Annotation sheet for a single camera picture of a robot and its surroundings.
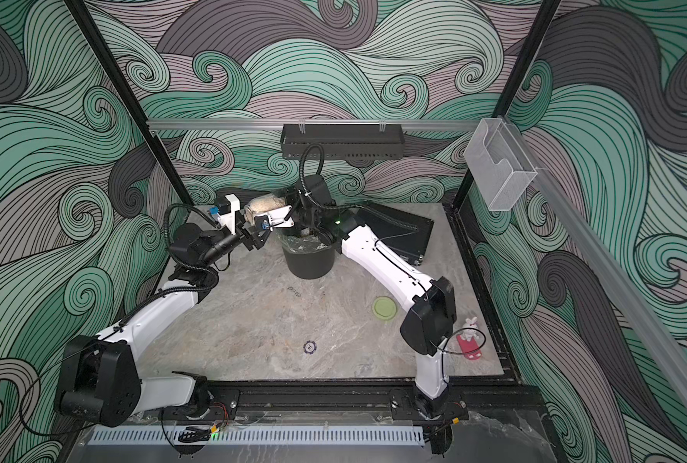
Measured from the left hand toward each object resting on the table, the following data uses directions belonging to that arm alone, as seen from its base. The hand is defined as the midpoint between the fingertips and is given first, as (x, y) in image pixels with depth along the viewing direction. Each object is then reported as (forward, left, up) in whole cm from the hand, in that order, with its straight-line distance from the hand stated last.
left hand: (266, 207), depth 71 cm
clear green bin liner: (-3, -8, -11) cm, 14 cm away
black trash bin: (+5, -8, -34) cm, 36 cm away
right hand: (+4, -2, 0) cm, 5 cm away
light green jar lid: (-11, -34, -34) cm, 49 cm away
